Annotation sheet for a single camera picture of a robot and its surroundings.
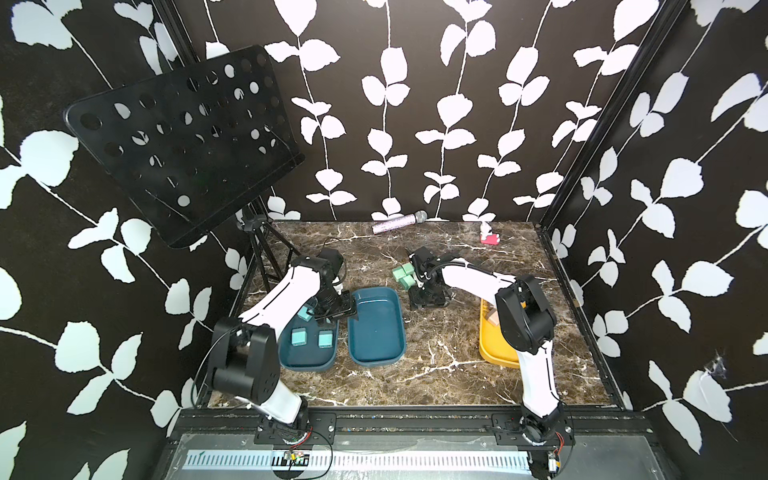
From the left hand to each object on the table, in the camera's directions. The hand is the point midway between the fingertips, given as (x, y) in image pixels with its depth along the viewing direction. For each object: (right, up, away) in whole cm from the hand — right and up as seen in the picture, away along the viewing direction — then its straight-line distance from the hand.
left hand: (350, 315), depth 83 cm
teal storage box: (+8, -8, +7) cm, 13 cm away
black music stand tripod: (-25, +27, -5) cm, 37 cm away
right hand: (+19, +2, +12) cm, 23 cm away
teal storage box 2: (-12, -13, +2) cm, 18 cm away
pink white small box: (+50, +23, +30) cm, 63 cm away
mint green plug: (+14, +10, +19) cm, 26 cm away
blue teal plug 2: (-8, -8, +3) cm, 11 cm away
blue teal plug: (-16, -8, +4) cm, 18 cm away
